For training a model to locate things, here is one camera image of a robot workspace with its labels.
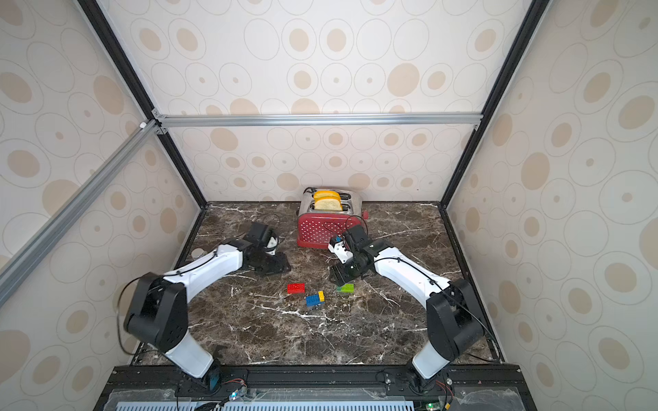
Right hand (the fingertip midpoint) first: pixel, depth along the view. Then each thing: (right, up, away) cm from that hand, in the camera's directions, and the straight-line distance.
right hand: (336, 279), depth 85 cm
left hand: (-16, +4, +3) cm, 17 cm away
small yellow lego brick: (-5, -6, +3) cm, 9 cm away
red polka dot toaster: (-7, +17, +10) cm, 21 cm away
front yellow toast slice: (-3, +26, +7) cm, 27 cm away
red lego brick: (-14, -5, +7) cm, 16 cm away
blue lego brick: (-8, -8, +4) cm, 13 cm away
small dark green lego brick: (+1, -5, +7) cm, 8 cm away
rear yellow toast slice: (-4, +30, +12) cm, 33 cm away
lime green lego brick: (+4, -5, +7) cm, 10 cm away
